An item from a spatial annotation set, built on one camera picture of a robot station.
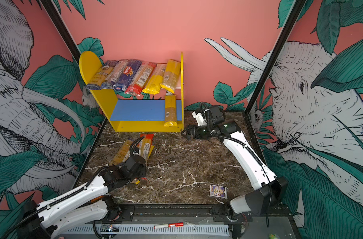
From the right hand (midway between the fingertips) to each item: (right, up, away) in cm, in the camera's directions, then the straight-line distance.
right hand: (187, 131), depth 73 cm
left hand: (-23, -19, +8) cm, 31 cm away
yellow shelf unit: (-36, +9, +26) cm, 45 cm away
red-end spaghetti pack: (-24, -8, +10) cm, 27 cm away
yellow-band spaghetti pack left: (-24, -11, +1) cm, 26 cm away
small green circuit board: (-37, -46, -3) cm, 60 cm away
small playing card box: (+17, -33, +7) cm, 38 cm away
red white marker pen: (-4, -45, -3) cm, 45 cm away
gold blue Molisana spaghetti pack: (-43, -17, +17) cm, 49 cm away
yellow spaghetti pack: (-11, +11, +23) cm, 27 cm away
